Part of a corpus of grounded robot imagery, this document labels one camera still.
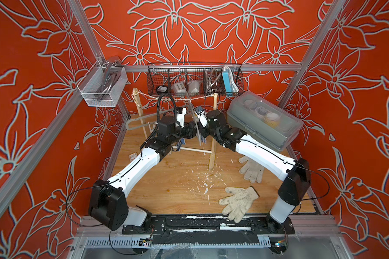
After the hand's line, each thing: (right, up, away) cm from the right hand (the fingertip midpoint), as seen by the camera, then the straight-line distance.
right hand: (198, 119), depth 79 cm
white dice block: (-10, +20, +16) cm, 27 cm away
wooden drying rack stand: (+9, -18, +15) cm, 25 cm away
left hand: (-1, -2, -2) cm, 3 cm away
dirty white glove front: (+20, -43, +1) cm, 48 cm away
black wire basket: (-1, +26, +18) cm, 31 cm away
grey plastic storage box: (+38, +1, +14) cm, 40 cm away
